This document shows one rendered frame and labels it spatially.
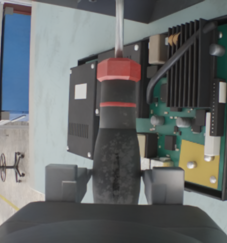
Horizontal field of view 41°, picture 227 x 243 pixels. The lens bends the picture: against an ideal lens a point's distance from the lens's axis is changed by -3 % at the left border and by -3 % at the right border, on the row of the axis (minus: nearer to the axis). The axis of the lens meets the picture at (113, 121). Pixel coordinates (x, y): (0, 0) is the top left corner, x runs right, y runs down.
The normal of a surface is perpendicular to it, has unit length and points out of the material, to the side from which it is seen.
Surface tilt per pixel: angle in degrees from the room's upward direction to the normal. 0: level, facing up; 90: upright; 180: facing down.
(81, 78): 0
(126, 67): 58
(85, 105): 0
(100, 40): 0
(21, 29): 90
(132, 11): 90
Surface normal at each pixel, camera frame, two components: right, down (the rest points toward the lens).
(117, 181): 0.00, 0.03
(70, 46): -0.87, -0.02
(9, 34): 0.50, -0.08
